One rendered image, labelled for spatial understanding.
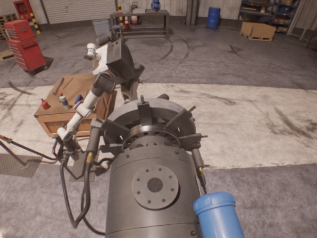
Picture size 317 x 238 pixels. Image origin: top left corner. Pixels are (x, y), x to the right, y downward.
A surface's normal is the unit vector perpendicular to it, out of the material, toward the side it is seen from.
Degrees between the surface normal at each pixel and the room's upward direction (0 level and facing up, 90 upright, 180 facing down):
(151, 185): 0
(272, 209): 0
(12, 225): 0
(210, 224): 41
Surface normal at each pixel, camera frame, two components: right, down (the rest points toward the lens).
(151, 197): 0.00, -0.72
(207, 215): -0.75, -0.43
